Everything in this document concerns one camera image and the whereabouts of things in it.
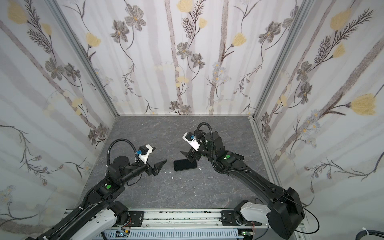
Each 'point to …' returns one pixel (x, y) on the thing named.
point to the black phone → (184, 164)
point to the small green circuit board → (120, 234)
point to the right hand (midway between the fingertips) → (185, 139)
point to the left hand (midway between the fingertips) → (157, 150)
